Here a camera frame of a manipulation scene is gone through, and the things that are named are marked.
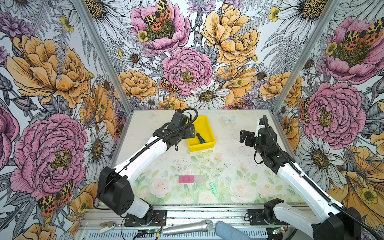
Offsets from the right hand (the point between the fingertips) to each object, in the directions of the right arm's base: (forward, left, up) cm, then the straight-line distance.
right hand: (248, 137), depth 81 cm
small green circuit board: (-38, +50, -20) cm, 66 cm away
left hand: (+4, +34, 0) cm, 35 cm away
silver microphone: (-37, +25, -16) cm, 47 cm away
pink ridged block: (-14, +34, -20) cm, 42 cm away
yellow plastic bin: (+29, +23, -24) cm, 44 cm away
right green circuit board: (-39, -10, -21) cm, 46 cm away
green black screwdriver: (+11, +24, -18) cm, 32 cm away
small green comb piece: (-20, +19, -19) cm, 34 cm away
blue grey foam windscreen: (-40, +15, -18) cm, 46 cm away
